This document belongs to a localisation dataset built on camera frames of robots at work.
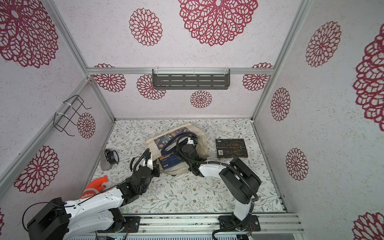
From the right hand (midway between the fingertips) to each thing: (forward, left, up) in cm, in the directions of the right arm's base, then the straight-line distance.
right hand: (174, 143), depth 88 cm
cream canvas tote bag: (+2, -17, -2) cm, 17 cm away
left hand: (-10, +9, -1) cm, 13 cm away
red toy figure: (-24, +42, -8) cm, 49 cm away
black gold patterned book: (+7, -37, -15) cm, 41 cm away
